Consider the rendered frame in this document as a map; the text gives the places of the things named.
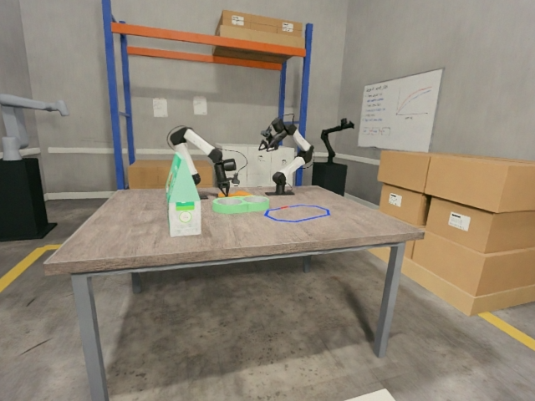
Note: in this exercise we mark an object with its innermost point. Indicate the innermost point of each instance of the orange scoop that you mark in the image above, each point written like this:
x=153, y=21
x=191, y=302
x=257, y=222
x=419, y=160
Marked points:
x=238, y=193

